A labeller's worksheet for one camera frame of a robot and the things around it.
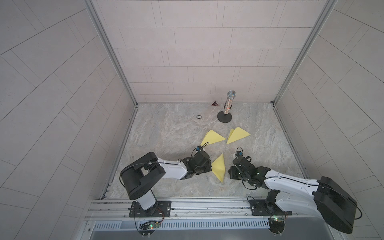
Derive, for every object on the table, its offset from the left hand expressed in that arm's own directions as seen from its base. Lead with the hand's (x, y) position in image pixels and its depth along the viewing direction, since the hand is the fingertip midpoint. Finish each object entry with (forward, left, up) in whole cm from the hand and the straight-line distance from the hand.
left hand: (213, 166), depth 87 cm
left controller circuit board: (-28, +28, +4) cm, 40 cm away
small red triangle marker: (+49, -4, +4) cm, 49 cm away
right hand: (-4, -8, 0) cm, 9 cm away
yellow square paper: (-2, -3, +3) cm, 4 cm away
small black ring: (+36, +9, +3) cm, 37 cm away
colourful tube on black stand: (+36, -11, +4) cm, 37 cm away
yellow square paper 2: (+17, +1, +5) cm, 18 cm away
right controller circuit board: (-28, -28, +1) cm, 39 cm away
